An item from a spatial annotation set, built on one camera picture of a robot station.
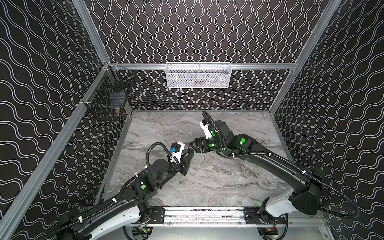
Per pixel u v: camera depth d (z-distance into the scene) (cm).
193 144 68
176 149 56
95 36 79
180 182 86
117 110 82
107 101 94
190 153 68
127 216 59
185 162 62
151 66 97
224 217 76
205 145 63
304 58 88
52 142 56
